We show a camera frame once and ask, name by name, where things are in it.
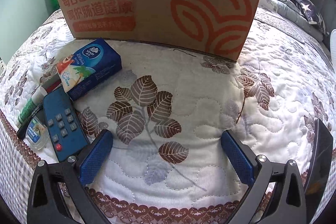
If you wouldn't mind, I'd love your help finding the blue remote control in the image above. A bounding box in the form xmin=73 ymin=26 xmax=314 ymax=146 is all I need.
xmin=43 ymin=87 xmax=89 ymax=162

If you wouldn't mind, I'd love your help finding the green white glue stick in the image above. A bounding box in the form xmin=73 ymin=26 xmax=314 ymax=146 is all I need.
xmin=16 ymin=86 xmax=47 ymax=128

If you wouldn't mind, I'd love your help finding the blue tissue pack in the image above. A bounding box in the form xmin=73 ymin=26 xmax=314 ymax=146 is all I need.
xmin=56 ymin=39 xmax=122 ymax=101

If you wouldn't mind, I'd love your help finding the black smartphone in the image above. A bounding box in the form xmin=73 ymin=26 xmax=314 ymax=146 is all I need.
xmin=304 ymin=119 xmax=333 ymax=223

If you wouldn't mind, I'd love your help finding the clear eye drops box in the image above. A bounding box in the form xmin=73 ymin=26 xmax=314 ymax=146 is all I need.
xmin=26 ymin=116 xmax=49 ymax=150

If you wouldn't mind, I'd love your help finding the black marker pen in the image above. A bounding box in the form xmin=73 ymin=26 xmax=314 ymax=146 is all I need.
xmin=17 ymin=102 xmax=43 ymax=140

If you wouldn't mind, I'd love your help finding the floral quilted bedspread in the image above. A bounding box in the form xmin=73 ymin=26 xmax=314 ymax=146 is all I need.
xmin=0 ymin=0 xmax=336 ymax=224

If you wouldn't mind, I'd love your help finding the white round fan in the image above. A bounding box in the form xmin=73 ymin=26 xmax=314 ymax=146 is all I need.
xmin=330 ymin=29 xmax=336 ymax=62

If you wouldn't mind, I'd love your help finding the star pattern pillow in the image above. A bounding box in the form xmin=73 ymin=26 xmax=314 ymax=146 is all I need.
xmin=290 ymin=0 xmax=326 ymax=35

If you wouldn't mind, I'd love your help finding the grey padded headboard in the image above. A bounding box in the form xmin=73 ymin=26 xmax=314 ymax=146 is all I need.
xmin=311 ymin=0 xmax=336 ymax=34

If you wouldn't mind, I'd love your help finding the cardboard box with orange print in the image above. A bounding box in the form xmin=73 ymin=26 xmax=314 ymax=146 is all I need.
xmin=58 ymin=0 xmax=259 ymax=61

